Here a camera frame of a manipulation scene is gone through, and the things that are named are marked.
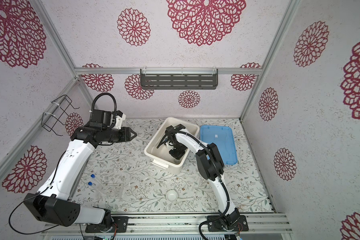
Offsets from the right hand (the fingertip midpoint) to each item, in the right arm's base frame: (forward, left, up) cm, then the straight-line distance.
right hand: (179, 154), depth 95 cm
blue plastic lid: (+19, -31, -6) cm, 37 cm away
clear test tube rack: (-22, +37, -4) cm, 44 cm away
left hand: (-4, +23, +22) cm, 33 cm away
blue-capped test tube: (-22, +48, -3) cm, 53 cm away
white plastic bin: (+3, +13, -7) cm, 15 cm away
